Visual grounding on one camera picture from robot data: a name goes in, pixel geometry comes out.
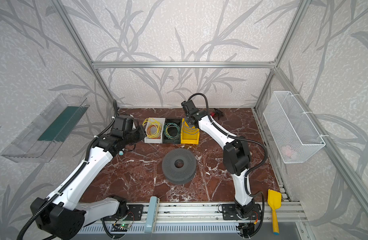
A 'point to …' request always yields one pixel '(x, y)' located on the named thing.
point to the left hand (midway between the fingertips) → (148, 126)
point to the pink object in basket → (287, 150)
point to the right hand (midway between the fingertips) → (195, 112)
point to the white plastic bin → (161, 120)
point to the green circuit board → (121, 227)
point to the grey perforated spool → (179, 166)
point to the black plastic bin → (172, 131)
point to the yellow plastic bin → (189, 135)
